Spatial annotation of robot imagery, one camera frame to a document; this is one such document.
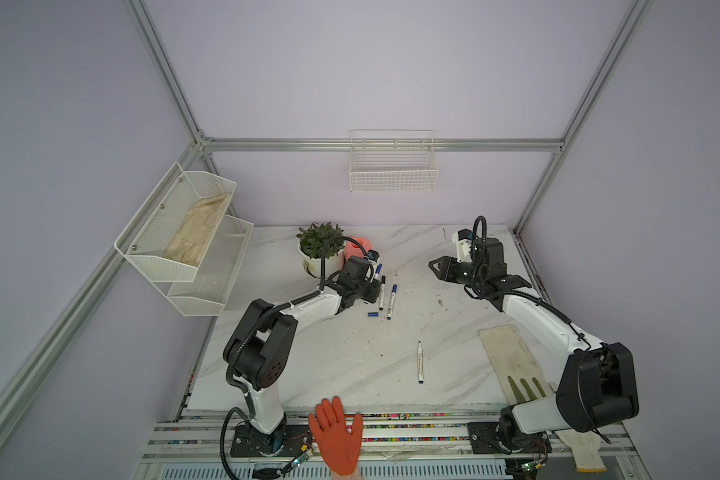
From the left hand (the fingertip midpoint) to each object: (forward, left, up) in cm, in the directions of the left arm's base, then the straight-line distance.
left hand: (373, 284), depth 94 cm
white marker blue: (0, -7, -8) cm, 11 cm away
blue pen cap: (-6, 0, -8) cm, 10 cm away
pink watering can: (+8, +7, +8) cm, 13 cm away
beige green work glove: (-25, -42, -8) cm, 50 cm away
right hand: (0, -17, +12) cm, 21 cm away
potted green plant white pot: (+11, +17, +9) cm, 22 cm away
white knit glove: (-43, -53, -9) cm, 69 cm away
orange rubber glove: (-43, +8, -8) cm, 45 cm away
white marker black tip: (-6, -2, +6) cm, 9 cm away
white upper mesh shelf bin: (+1, +55, +21) cm, 59 cm away
